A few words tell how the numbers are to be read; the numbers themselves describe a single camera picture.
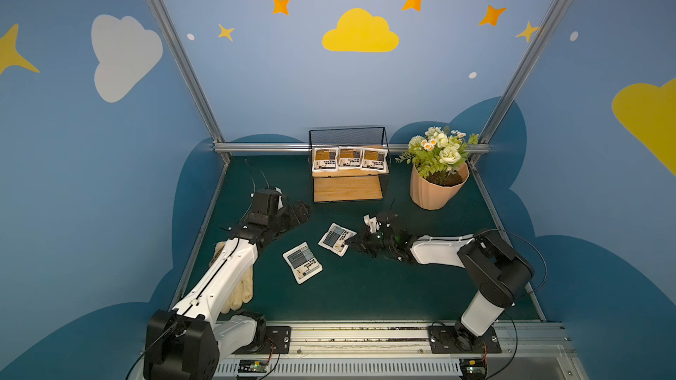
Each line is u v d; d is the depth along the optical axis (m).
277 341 0.74
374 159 0.97
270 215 0.64
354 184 1.11
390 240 0.72
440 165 0.82
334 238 0.91
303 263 0.88
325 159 0.96
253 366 0.72
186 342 0.38
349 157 0.98
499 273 0.47
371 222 0.87
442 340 0.74
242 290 0.82
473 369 0.73
